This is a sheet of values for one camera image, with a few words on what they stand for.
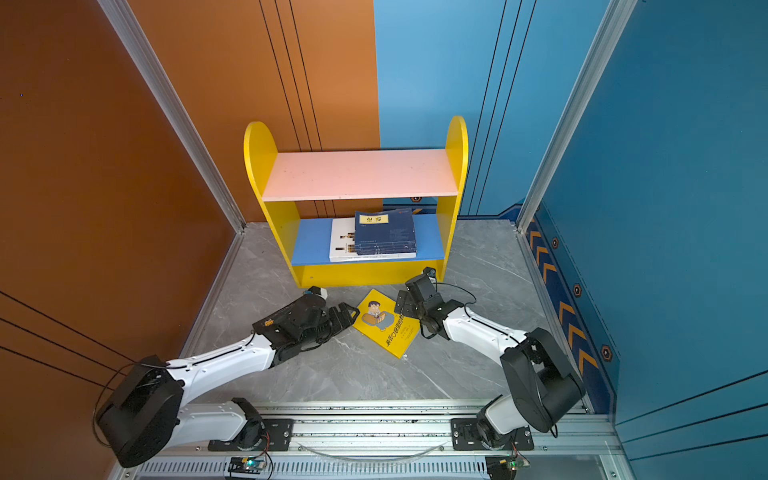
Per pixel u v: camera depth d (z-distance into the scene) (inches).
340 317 29.9
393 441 29.2
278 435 29.0
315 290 31.6
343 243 36.2
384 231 35.2
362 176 30.3
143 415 16.3
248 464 27.9
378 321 36.1
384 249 34.7
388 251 35.1
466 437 28.5
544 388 16.9
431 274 31.7
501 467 27.8
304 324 25.9
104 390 26.8
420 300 27.0
